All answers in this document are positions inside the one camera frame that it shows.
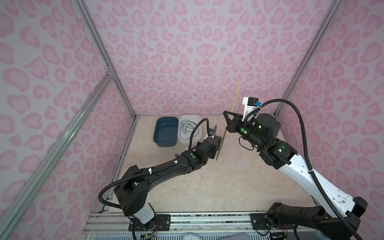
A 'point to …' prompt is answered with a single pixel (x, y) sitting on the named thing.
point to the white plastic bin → (182, 136)
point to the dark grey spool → (216, 153)
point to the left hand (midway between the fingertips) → (212, 141)
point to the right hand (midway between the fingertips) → (223, 111)
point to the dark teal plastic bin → (166, 132)
